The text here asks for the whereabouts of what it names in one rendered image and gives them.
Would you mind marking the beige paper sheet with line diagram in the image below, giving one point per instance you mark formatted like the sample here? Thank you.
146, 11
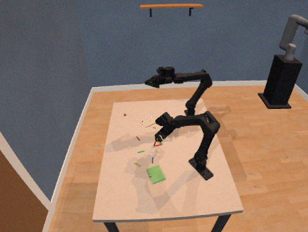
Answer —
150, 121

